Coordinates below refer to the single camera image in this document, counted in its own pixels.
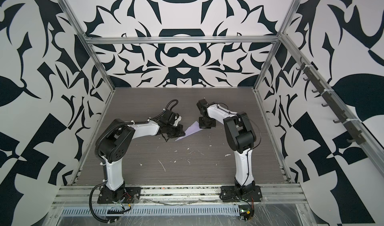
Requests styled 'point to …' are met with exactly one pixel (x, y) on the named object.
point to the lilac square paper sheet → (192, 129)
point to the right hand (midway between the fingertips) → (206, 125)
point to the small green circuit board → (246, 212)
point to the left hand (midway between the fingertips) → (187, 131)
